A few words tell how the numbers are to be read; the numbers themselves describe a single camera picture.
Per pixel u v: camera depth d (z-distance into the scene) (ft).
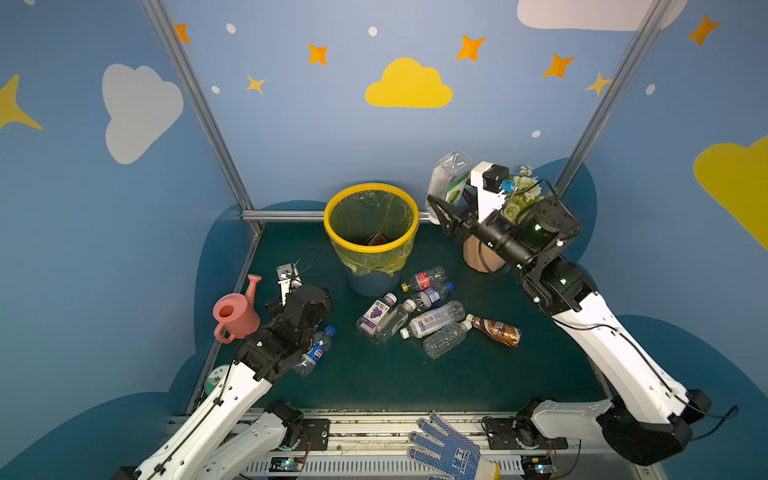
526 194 2.88
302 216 4.04
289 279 1.93
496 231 1.56
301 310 1.64
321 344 2.83
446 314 2.97
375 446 2.42
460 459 2.32
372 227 3.29
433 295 3.14
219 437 1.40
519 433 2.21
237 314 2.73
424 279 3.31
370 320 2.99
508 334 2.87
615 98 2.74
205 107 2.81
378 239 3.32
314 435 2.44
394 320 3.00
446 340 2.82
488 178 1.37
